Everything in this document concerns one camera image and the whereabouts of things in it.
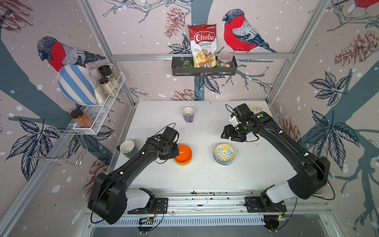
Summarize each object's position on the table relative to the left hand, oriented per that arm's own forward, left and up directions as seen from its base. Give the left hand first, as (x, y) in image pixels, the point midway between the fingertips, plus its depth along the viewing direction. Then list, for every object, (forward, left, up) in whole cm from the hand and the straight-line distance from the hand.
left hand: (178, 150), depth 83 cm
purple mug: (+32, -5, -5) cm, 33 cm away
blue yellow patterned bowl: (+1, -28, -6) cm, 28 cm away
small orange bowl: (-1, -4, -2) cm, 5 cm away
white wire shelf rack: (+11, +41, +21) cm, 47 cm away
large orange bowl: (-6, -3, -4) cm, 7 cm away
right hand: (+5, -26, +9) cm, 28 cm away
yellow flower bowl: (-6, -26, -3) cm, 27 cm away
